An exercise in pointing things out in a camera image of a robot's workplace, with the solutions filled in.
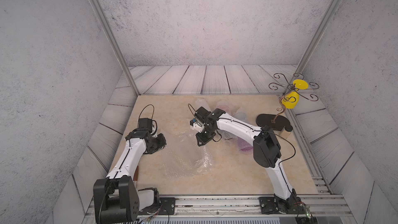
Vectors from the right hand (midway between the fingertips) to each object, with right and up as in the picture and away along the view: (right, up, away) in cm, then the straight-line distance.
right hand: (200, 143), depth 86 cm
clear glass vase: (+2, -9, -6) cm, 11 cm away
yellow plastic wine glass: (+43, +24, -11) cm, 51 cm away
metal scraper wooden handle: (-33, -15, -7) cm, 37 cm away
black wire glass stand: (+50, +11, +15) cm, 53 cm away
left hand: (-18, 0, -1) cm, 18 cm away
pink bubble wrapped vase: (+15, +21, +16) cm, 30 cm away
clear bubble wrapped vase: (+1, +23, +25) cm, 34 cm away
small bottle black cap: (+50, +6, +5) cm, 50 cm away
